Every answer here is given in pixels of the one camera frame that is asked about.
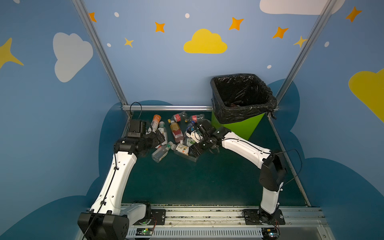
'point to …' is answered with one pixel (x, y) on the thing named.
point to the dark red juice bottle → (176, 132)
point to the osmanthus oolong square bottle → (183, 150)
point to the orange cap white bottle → (155, 122)
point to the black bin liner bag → (236, 97)
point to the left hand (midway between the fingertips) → (158, 140)
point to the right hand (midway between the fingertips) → (193, 148)
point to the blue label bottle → (190, 128)
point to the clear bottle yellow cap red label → (177, 117)
